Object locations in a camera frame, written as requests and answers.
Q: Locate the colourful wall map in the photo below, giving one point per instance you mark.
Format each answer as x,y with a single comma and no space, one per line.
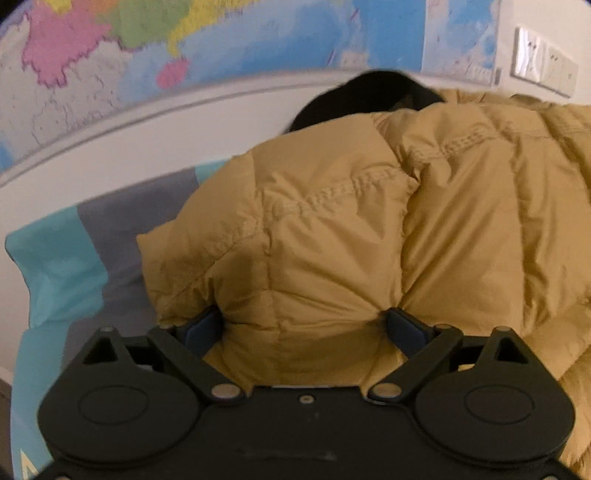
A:
231,46

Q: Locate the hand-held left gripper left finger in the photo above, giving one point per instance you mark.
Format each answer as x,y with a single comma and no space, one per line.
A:
203,332

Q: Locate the teal and grey bed sheet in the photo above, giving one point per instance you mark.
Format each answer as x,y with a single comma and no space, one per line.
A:
55,263

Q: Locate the tan puffer jacket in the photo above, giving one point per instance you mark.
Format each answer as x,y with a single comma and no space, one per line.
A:
369,221

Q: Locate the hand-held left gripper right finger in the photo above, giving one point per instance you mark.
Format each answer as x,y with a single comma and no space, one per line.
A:
408,330

